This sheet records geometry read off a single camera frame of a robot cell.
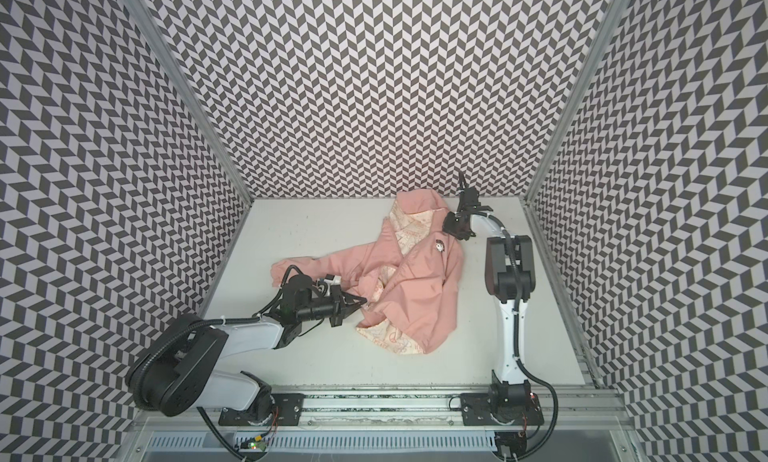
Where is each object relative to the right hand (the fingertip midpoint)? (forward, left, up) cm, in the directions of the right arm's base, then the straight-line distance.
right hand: (452, 225), depth 108 cm
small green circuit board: (-63, +52, +1) cm, 82 cm away
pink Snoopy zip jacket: (-20, +17, +2) cm, 26 cm away
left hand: (-33, +29, +9) cm, 45 cm away
